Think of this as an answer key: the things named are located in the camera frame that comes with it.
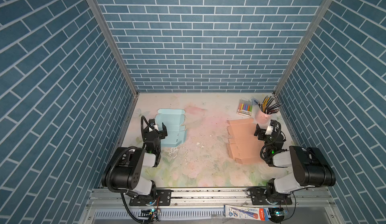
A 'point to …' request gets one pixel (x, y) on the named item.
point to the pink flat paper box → (244, 146)
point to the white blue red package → (247, 212)
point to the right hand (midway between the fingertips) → (265, 124)
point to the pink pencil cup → (262, 118)
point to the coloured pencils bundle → (266, 107)
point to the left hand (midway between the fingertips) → (156, 123)
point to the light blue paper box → (173, 119)
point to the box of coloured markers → (245, 108)
